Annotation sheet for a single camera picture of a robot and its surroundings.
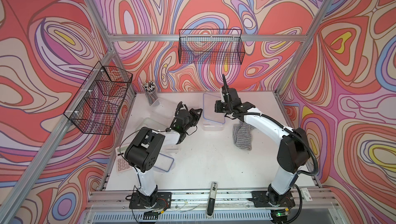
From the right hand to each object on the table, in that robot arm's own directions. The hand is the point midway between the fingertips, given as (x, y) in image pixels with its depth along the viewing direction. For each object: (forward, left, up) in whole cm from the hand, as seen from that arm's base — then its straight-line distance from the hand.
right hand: (216, 108), depth 89 cm
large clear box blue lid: (-6, +5, -9) cm, 11 cm away
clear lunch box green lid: (+15, +37, -16) cm, 43 cm away
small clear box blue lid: (-15, +29, -15) cm, 36 cm away
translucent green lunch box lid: (+2, +43, -16) cm, 46 cm away
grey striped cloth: (-10, -16, -14) cm, 24 cm away
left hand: (0, +6, -1) cm, 6 cm away
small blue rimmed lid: (-24, +31, -17) cm, 43 cm away
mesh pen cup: (+18, +42, +2) cm, 46 cm away
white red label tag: (-43, -41, -17) cm, 61 cm away
